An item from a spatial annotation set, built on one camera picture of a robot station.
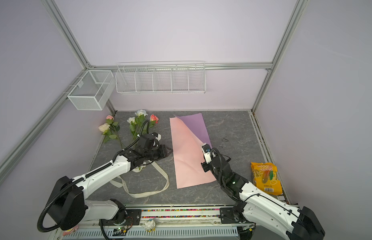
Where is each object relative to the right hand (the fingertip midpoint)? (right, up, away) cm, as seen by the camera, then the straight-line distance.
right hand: (205, 152), depth 78 cm
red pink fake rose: (-36, +19, +33) cm, 53 cm away
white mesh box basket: (-71, +37, +19) cm, 82 cm away
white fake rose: (-50, +16, +34) cm, 62 cm away
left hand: (-18, -1, +4) cm, 19 cm away
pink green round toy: (-62, -34, -10) cm, 71 cm away
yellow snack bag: (+33, -14, +3) cm, 36 cm away
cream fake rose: (-67, +11, +31) cm, 75 cm away
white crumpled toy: (-26, -31, -11) cm, 42 cm away
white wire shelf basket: (-27, +46, +20) cm, 57 cm away
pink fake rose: (-54, -1, +22) cm, 58 cm away
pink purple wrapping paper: (-8, +10, +7) cm, 15 cm away
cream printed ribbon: (-48, -18, +5) cm, 51 cm away
